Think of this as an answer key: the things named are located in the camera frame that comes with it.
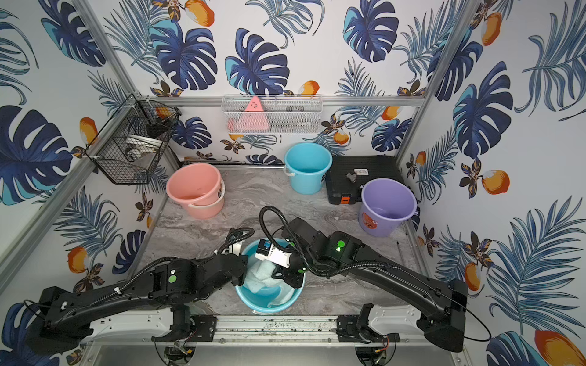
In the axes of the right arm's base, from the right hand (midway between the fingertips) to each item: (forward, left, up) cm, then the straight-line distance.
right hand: (274, 270), depth 65 cm
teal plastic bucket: (-6, +4, -9) cm, 12 cm away
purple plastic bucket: (+28, -40, -5) cm, 49 cm away
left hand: (+4, +7, -5) cm, 9 cm away
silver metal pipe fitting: (+50, -32, -13) cm, 60 cm away
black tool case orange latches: (+44, -25, -15) cm, 53 cm away
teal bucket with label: (+55, -10, -9) cm, 57 cm away
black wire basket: (+38, +51, +15) cm, 66 cm away
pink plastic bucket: (+45, +40, -15) cm, 62 cm away
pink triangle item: (+55, +11, +15) cm, 58 cm away
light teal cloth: (-3, +3, +3) cm, 6 cm away
